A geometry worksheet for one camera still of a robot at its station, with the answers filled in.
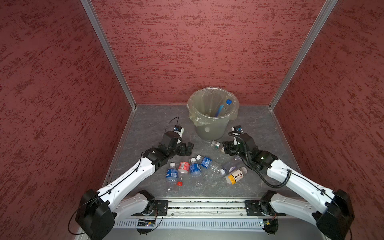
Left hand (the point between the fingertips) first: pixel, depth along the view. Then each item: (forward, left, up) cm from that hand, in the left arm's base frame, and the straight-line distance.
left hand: (185, 147), depth 80 cm
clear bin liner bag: (+31, -10, +3) cm, 33 cm away
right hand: (+1, -24, +1) cm, 24 cm away
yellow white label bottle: (-12, -28, -9) cm, 32 cm away
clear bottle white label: (+8, -20, -12) cm, 25 cm away
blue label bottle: (-16, +8, -16) cm, 24 cm away
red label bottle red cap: (-9, +1, -11) cm, 14 cm away
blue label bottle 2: (-10, -6, -10) cm, 16 cm away
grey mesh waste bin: (+13, -19, -3) cm, 23 cm away
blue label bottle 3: (-6, -13, -9) cm, 17 cm away
